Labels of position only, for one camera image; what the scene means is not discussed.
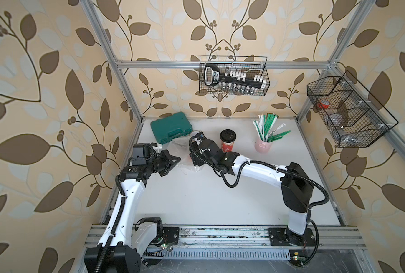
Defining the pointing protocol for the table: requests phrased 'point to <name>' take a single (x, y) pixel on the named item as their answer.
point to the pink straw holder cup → (261, 147)
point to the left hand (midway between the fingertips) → (178, 156)
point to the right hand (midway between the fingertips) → (197, 151)
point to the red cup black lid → (227, 137)
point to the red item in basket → (323, 103)
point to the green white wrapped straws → (264, 125)
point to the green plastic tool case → (166, 129)
